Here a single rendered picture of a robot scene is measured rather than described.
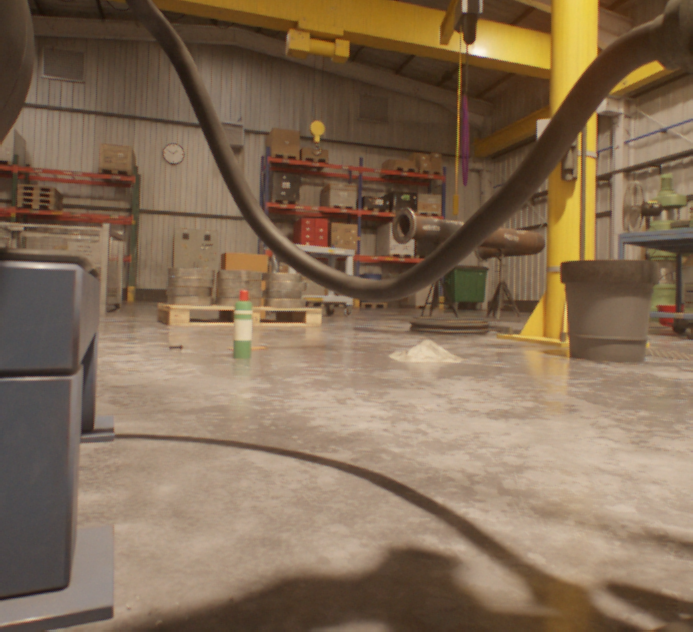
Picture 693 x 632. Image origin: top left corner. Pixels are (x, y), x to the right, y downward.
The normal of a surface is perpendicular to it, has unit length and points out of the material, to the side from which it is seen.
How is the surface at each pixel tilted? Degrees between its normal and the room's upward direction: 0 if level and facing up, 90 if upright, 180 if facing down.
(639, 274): 92
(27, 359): 90
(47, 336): 90
